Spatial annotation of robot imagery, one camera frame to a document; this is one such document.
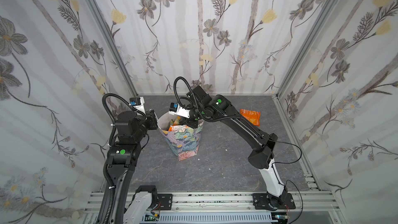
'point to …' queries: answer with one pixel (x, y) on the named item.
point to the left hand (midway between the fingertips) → (151, 106)
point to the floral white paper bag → (185, 141)
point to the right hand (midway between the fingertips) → (179, 114)
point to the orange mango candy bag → (175, 126)
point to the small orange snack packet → (254, 117)
